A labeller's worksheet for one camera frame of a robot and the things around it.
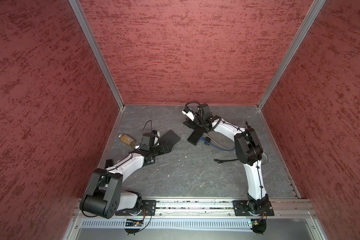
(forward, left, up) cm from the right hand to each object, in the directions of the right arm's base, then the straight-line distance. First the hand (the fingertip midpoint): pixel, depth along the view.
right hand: (185, 122), depth 99 cm
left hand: (-18, +12, -4) cm, 22 cm away
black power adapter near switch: (-10, -15, -7) cm, 19 cm away
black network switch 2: (-5, +11, -10) cm, 15 cm away
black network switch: (-6, -8, -7) cm, 12 cm away
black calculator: (-34, +17, +16) cm, 41 cm away
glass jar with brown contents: (-10, +38, -4) cm, 40 cm away
